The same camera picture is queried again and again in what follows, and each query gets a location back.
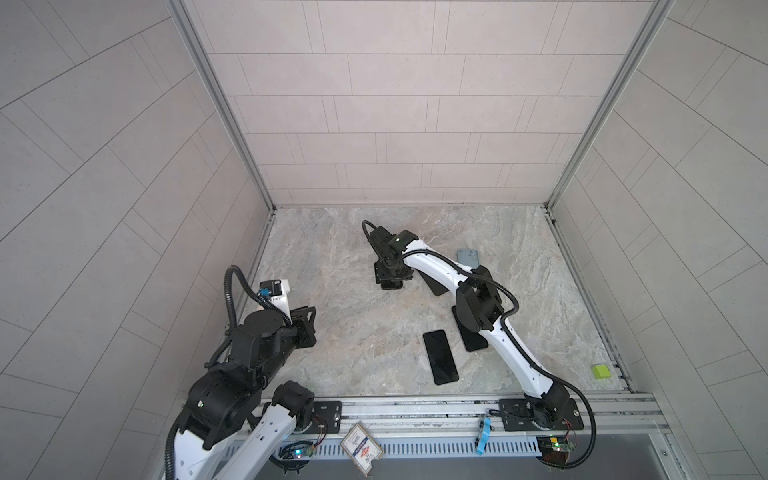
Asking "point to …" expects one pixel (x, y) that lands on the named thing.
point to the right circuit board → (554, 449)
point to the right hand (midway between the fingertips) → (385, 280)
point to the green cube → (601, 371)
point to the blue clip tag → (485, 435)
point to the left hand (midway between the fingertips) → (321, 307)
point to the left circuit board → (296, 450)
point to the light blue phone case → (469, 257)
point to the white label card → (361, 447)
